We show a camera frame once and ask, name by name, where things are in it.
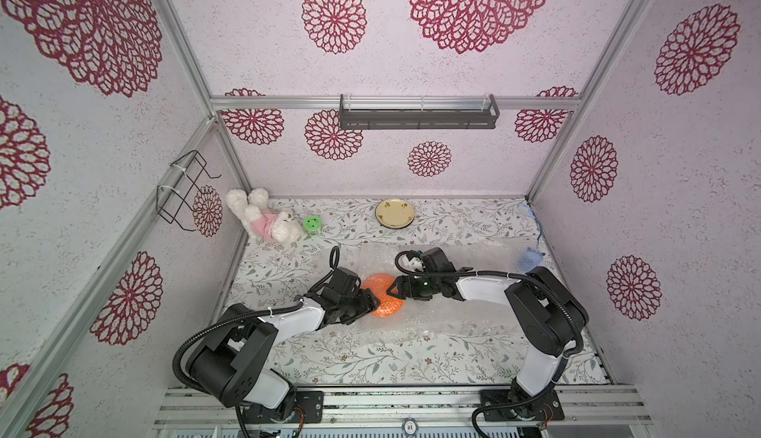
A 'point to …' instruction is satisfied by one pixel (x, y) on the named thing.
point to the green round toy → (312, 223)
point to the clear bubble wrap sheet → (467, 318)
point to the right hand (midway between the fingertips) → (393, 290)
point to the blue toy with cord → (533, 257)
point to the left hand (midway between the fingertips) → (374, 307)
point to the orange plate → (379, 283)
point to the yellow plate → (394, 213)
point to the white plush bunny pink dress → (256, 216)
